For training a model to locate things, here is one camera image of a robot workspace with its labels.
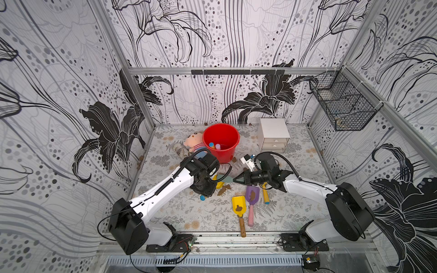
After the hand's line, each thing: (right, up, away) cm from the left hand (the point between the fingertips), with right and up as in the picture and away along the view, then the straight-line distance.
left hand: (209, 196), depth 75 cm
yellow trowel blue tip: (+1, +23, +11) cm, 25 cm away
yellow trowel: (+4, +3, +7) cm, 9 cm away
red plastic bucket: (+6, +26, +15) cm, 30 cm away
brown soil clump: (+6, -1, +13) cm, 15 cm away
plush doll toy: (-12, +23, +26) cm, 37 cm away
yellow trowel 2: (+28, -2, +11) cm, 30 cm away
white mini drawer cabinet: (+36, +28, +21) cm, 50 cm away
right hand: (+13, +6, +6) cm, 15 cm away
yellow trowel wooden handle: (+14, -7, +8) cm, 18 cm away
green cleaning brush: (+9, +7, +5) cm, 12 cm away
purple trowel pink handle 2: (+21, -4, +11) cm, 24 cm away
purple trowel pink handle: (+4, +22, +9) cm, 24 cm away
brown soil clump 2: (+13, +14, +25) cm, 32 cm away
